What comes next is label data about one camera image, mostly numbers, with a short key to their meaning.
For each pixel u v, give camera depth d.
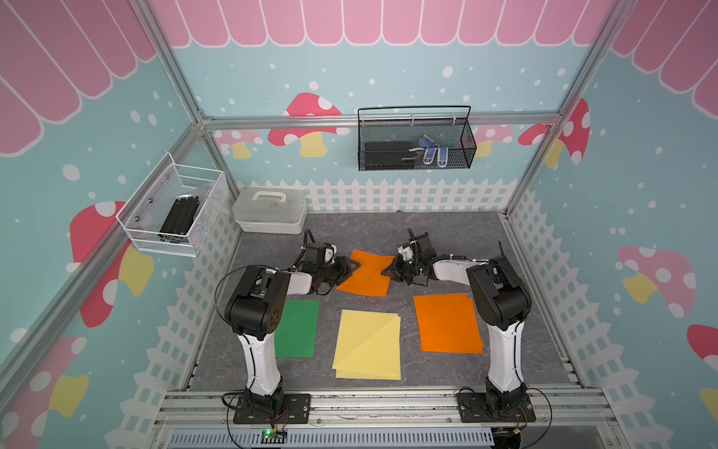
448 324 0.90
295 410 0.74
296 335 0.88
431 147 0.88
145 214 0.68
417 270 0.81
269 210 1.09
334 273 0.89
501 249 1.09
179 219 0.70
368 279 1.00
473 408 0.74
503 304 0.55
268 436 0.73
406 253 0.96
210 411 0.76
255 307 0.53
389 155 0.85
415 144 0.88
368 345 0.85
